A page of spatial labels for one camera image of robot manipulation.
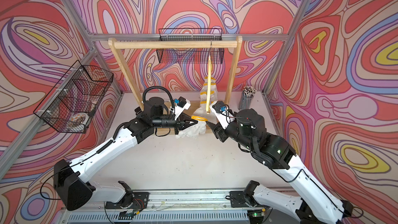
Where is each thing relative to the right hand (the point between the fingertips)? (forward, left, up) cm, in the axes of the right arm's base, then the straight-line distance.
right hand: (213, 120), depth 60 cm
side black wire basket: (+17, +70, -6) cm, 72 cm away
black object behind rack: (+32, +48, -31) cm, 66 cm away
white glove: (+3, +9, -13) cm, 16 cm away
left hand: (+3, +7, -6) cm, 9 cm away
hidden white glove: (+12, +5, -12) cm, 18 cm away
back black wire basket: (+57, +10, -6) cm, 59 cm away
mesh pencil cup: (+33, -26, -19) cm, 46 cm away
